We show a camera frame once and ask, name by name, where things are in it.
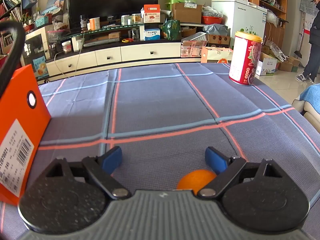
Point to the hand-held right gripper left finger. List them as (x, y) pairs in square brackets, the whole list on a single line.
[(112, 158)]

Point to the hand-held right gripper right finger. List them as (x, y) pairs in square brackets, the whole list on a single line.
[(216, 160)]

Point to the orange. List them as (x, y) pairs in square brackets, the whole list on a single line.
[(192, 181)]

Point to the orange cardboard box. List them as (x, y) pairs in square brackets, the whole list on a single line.
[(20, 110)]

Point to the blue checked tablecloth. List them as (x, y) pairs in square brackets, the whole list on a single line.
[(162, 105)]

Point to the red drink can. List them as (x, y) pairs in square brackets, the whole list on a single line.
[(246, 60)]

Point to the beige sofa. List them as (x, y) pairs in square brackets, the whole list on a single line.
[(311, 116)]

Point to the white printed carton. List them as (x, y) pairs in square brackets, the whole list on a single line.
[(267, 65)]

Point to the white television stand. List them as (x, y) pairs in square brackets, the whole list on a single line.
[(137, 52)]

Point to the light blue cloth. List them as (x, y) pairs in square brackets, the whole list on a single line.
[(312, 97)]

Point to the blue snack packet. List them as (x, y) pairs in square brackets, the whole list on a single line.
[(40, 67)]

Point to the blue and white carton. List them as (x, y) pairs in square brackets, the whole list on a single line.
[(152, 35)]

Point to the orange canister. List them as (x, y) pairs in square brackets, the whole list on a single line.
[(94, 23)]

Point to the white glass-door cabinet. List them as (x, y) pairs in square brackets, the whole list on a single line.
[(35, 45)]

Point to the green plastic bag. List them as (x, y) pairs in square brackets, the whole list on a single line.
[(170, 30)]

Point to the red plastic basin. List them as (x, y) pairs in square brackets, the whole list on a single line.
[(212, 20)]

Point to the white small fridge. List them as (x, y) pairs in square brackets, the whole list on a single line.
[(240, 15)]

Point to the white and orange carton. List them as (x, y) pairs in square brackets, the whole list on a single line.
[(151, 15)]

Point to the brown cardboard box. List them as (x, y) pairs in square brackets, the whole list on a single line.
[(186, 13)]

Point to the black flat television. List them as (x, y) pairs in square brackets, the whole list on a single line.
[(112, 0)]

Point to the wall calendar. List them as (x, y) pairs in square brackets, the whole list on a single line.
[(307, 12)]

